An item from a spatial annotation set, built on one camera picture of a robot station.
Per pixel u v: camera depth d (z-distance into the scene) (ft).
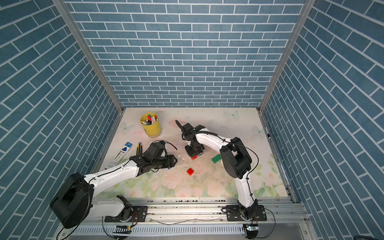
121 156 3.07
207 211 2.49
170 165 2.52
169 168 2.92
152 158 2.18
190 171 2.84
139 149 3.17
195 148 2.60
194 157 3.00
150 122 3.25
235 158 1.74
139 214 2.41
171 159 2.58
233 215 2.41
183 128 2.53
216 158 3.01
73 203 1.34
